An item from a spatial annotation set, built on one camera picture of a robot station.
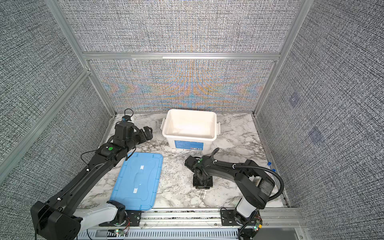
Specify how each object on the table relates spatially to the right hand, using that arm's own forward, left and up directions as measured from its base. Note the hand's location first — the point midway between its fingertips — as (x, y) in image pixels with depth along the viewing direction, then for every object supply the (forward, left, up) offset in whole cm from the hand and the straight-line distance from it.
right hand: (199, 188), depth 83 cm
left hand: (+21, +28, +25) cm, 43 cm away
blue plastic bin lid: (+3, +36, +1) cm, 36 cm away
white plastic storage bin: (+39, +5, +3) cm, 40 cm away
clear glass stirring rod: (-5, -2, 0) cm, 6 cm away
